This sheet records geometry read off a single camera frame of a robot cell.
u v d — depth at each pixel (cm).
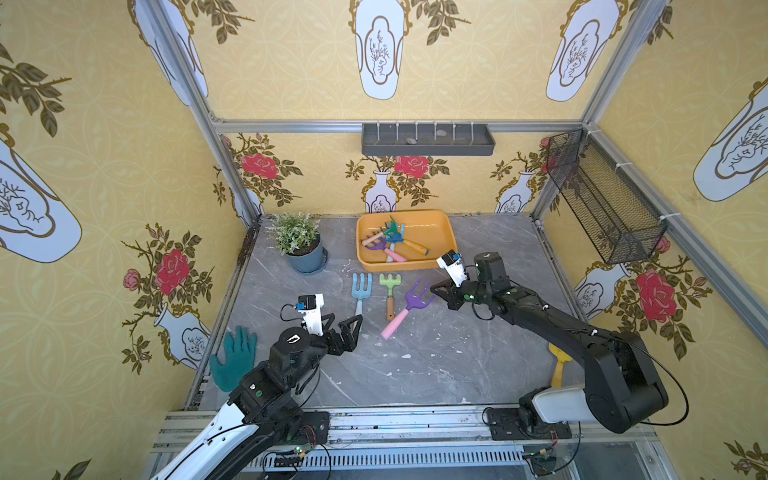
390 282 101
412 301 83
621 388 43
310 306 63
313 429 72
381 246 109
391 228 113
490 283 68
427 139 92
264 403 51
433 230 118
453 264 75
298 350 54
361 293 98
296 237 92
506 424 73
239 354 85
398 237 113
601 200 88
